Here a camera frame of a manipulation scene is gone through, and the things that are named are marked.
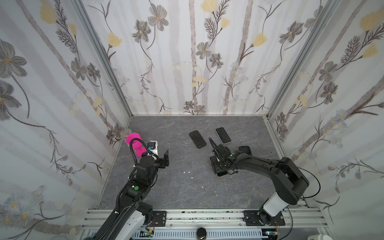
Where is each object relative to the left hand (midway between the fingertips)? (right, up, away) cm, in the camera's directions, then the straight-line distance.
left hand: (158, 146), depth 76 cm
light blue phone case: (+37, +2, +29) cm, 47 cm away
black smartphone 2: (+31, -11, +17) cm, 38 cm away
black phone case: (+21, +2, +33) cm, 39 cm away
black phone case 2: (+55, -5, +26) cm, 61 cm away
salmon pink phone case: (+33, -14, +4) cm, 36 cm away
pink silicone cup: (-5, +2, -15) cm, 16 cm away
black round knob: (+22, -36, -14) cm, 44 cm away
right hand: (+31, -12, +14) cm, 36 cm away
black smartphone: (+40, +5, +33) cm, 52 cm away
